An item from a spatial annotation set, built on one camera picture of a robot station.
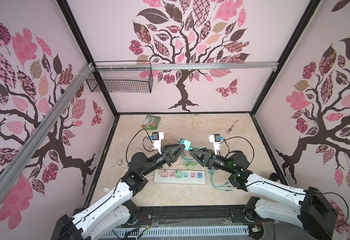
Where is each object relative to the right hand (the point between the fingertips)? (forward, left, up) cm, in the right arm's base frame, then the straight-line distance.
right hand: (192, 152), depth 62 cm
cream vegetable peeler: (+50, -8, -31) cm, 60 cm away
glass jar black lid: (-3, -45, -22) cm, 50 cm away
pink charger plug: (+1, +14, -24) cm, 28 cm away
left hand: (+2, +3, 0) cm, 3 cm away
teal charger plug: (+3, +2, +3) cm, 4 cm away
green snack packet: (+44, +27, -31) cm, 60 cm away
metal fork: (+37, -32, -32) cm, 58 cm away
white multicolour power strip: (0, 0, -29) cm, 29 cm away
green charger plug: (+1, +6, -25) cm, 25 cm away
